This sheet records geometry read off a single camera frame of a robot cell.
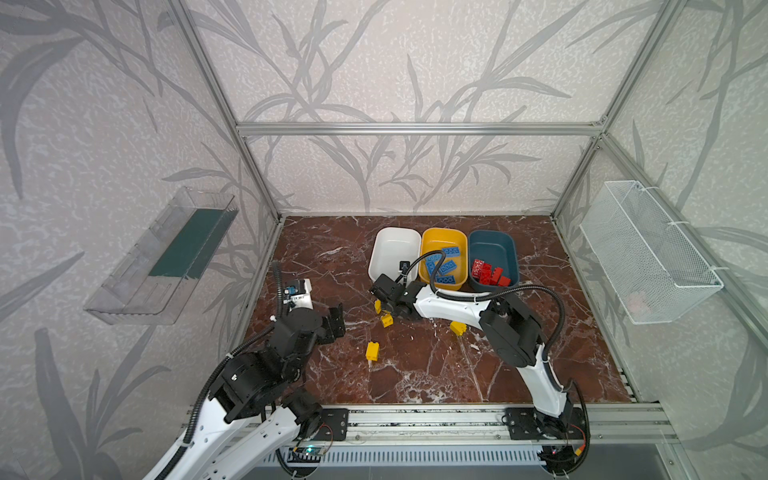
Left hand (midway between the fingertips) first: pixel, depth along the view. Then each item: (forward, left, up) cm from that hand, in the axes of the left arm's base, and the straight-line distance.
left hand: (334, 300), depth 68 cm
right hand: (+16, -15, -22) cm, 31 cm away
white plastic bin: (+35, -11, -25) cm, 44 cm away
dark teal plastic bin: (+34, -51, -23) cm, 65 cm away
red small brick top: (+20, -50, -23) cm, 59 cm away
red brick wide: (+24, -41, -21) cm, 52 cm away
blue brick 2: (+25, -32, -23) cm, 46 cm away
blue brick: (+33, -33, -24) cm, 53 cm away
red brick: (+21, -47, -22) cm, 57 cm away
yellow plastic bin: (+23, -33, -25) cm, 48 cm away
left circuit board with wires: (-28, +7, -26) cm, 39 cm away
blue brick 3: (+20, -31, -23) cm, 44 cm away
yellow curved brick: (+9, -8, -22) cm, 25 cm away
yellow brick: (-4, -7, -23) cm, 25 cm away
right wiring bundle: (-28, -56, -26) cm, 68 cm away
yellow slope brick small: (+5, -11, -23) cm, 26 cm away
